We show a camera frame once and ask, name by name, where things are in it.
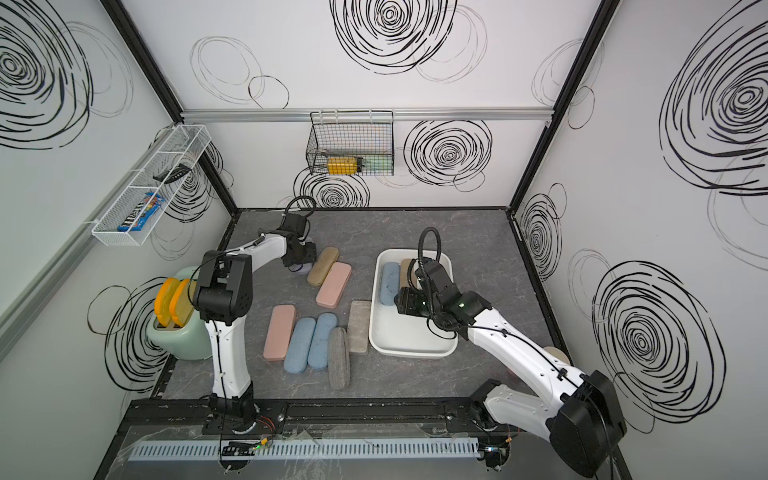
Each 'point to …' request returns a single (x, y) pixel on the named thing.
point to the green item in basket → (377, 163)
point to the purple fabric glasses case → (301, 268)
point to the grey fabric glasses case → (338, 359)
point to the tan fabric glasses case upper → (324, 262)
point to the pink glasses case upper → (334, 284)
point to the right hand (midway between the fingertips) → (403, 300)
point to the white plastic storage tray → (393, 334)
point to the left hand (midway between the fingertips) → (305, 256)
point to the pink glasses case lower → (279, 332)
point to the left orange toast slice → (162, 300)
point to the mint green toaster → (188, 342)
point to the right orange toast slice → (182, 301)
